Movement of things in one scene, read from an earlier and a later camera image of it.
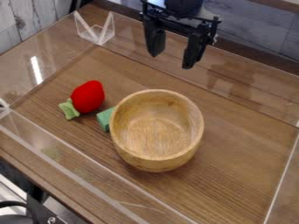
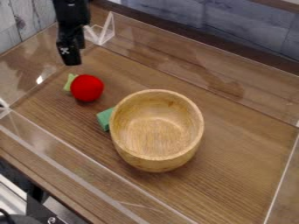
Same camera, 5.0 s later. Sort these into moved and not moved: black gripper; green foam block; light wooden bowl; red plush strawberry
Moved: red plush strawberry; black gripper
Not moved: light wooden bowl; green foam block
